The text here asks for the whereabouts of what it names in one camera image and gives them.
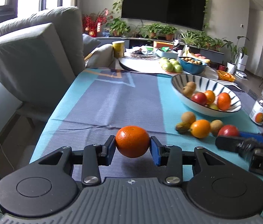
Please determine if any white air purifier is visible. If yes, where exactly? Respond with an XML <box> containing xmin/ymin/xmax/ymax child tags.
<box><xmin>237</xmin><ymin>52</ymin><xmax>249</xmax><ymax>71</ymax></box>

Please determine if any large orange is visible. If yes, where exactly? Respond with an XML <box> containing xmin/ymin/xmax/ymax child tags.
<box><xmin>115</xmin><ymin>125</ymin><xmax>151</xmax><ymax>158</ymax></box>

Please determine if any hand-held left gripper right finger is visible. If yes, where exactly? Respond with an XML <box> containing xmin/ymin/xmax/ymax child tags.
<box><xmin>150</xmin><ymin>136</ymin><xmax>226</xmax><ymax>186</ymax></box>

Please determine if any small green-brown mango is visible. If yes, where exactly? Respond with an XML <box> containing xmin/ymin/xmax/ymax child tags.
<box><xmin>175</xmin><ymin>122</ymin><xmax>190</xmax><ymax>134</ymax></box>

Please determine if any pile of small brown fruits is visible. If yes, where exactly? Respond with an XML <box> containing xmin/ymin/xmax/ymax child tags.
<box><xmin>180</xmin><ymin>57</ymin><xmax>203</xmax><ymax>65</ymax></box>

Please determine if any grey sofa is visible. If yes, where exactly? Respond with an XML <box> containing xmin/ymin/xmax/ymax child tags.
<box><xmin>0</xmin><ymin>7</ymin><xmax>116</xmax><ymax>123</ymax></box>

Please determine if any tall plant in white pot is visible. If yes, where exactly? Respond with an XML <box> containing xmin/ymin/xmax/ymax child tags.
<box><xmin>222</xmin><ymin>35</ymin><xmax>250</xmax><ymax>74</ymax></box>

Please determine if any blue-grey pillow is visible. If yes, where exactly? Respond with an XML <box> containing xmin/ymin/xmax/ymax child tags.
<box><xmin>82</xmin><ymin>34</ymin><xmax>101</xmax><ymax>60</ymax></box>

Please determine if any glass plate with dark food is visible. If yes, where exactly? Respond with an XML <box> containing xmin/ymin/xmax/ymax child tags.
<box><xmin>131</xmin><ymin>47</ymin><xmax>157</xmax><ymax>57</ymax></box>

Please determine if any white bowl with blue stripes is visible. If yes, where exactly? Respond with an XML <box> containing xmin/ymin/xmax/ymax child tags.
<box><xmin>171</xmin><ymin>74</ymin><xmax>242</xmax><ymax>118</ymax></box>

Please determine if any red festive decoration plant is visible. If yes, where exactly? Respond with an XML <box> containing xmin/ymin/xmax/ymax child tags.
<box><xmin>82</xmin><ymin>9</ymin><xmax>114</xmax><ymax>38</ymax></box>

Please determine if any red apple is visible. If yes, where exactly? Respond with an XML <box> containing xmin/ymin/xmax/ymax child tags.
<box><xmin>217</xmin><ymin>125</ymin><xmax>240</xmax><ymax>138</ymax></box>
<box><xmin>191</xmin><ymin>92</ymin><xmax>208</xmax><ymax>106</ymax></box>

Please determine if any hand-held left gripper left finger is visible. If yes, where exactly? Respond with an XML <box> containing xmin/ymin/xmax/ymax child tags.
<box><xmin>29</xmin><ymin>135</ymin><xmax>117</xmax><ymax>187</ymax></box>

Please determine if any round white table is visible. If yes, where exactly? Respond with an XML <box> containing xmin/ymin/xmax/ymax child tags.
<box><xmin>119</xmin><ymin>51</ymin><xmax>219</xmax><ymax>80</ymax></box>

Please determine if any orange box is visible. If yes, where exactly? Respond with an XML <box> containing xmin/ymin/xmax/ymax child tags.
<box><xmin>153</xmin><ymin>41</ymin><xmax>174</xmax><ymax>50</ymax></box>

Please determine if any green vine around television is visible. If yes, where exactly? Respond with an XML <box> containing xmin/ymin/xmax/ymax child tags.
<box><xmin>112</xmin><ymin>0</ymin><xmax>211</xmax><ymax>29</ymax></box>

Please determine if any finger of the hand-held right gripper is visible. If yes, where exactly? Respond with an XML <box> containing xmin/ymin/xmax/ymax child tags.
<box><xmin>239</xmin><ymin>131</ymin><xmax>263</xmax><ymax>145</ymax></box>
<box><xmin>215</xmin><ymin>135</ymin><xmax>261</xmax><ymax>159</ymax></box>

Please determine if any light blue tray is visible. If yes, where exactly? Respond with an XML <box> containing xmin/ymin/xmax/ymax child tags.
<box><xmin>156</xmin><ymin>47</ymin><xmax>178</xmax><ymax>59</ymax></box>

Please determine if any glass jar with orange label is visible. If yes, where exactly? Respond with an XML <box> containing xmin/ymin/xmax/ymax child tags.
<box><xmin>249</xmin><ymin>89</ymin><xmax>263</xmax><ymax>125</ymax></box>

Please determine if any spider plant in vase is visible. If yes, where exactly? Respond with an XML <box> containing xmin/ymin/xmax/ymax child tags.
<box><xmin>179</xmin><ymin>30</ymin><xmax>203</xmax><ymax>52</ymax></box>

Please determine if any black television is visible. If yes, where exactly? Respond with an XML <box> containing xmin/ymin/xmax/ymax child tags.
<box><xmin>121</xmin><ymin>0</ymin><xmax>207</xmax><ymax>31</ymax></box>

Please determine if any orange basket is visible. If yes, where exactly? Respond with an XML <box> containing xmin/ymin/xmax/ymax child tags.
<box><xmin>217</xmin><ymin>70</ymin><xmax>236</xmax><ymax>83</ymax></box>

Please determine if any blue patterned tablecloth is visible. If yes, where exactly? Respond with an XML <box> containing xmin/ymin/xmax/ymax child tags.
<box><xmin>29</xmin><ymin>67</ymin><xmax>263</xmax><ymax>215</ymax></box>

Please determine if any bunch of bananas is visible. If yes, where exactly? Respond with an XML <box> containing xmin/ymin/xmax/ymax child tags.
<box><xmin>183</xmin><ymin>47</ymin><xmax>211</xmax><ymax>64</ymax></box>

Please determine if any gold can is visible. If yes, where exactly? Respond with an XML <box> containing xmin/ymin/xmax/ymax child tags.
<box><xmin>112</xmin><ymin>41</ymin><xmax>125</xmax><ymax>58</ymax></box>

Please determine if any potted green plant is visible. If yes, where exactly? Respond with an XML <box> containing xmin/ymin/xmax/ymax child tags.
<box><xmin>106</xmin><ymin>17</ymin><xmax>131</xmax><ymax>37</ymax></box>
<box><xmin>199</xmin><ymin>35</ymin><xmax>213</xmax><ymax>49</ymax></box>
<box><xmin>161</xmin><ymin>25</ymin><xmax>177</xmax><ymax>41</ymax></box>
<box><xmin>137</xmin><ymin>23</ymin><xmax>163</xmax><ymax>39</ymax></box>
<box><xmin>212</xmin><ymin>38</ymin><xmax>225</xmax><ymax>52</ymax></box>

